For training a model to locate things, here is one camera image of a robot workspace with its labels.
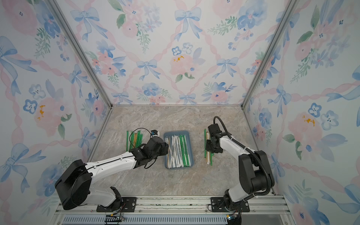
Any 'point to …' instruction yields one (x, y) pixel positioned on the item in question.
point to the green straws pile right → (205, 143)
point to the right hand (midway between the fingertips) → (211, 148)
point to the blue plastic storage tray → (180, 154)
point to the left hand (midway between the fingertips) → (167, 145)
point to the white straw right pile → (207, 153)
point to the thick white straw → (173, 160)
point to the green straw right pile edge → (211, 154)
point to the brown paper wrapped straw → (135, 139)
